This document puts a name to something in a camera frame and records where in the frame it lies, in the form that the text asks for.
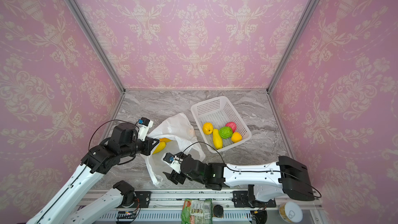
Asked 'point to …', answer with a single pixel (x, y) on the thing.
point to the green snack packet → (197, 211)
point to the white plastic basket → (221, 125)
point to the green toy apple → (225, 132)
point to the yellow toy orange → (208, 128)
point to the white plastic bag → (179, 130)
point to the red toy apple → (232, 125)
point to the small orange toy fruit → (236, 137)
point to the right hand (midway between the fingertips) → (169, 164)
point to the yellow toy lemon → (217, 140)
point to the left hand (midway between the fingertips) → (159, 142)
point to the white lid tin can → (290, 212)
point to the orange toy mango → (163, 141)
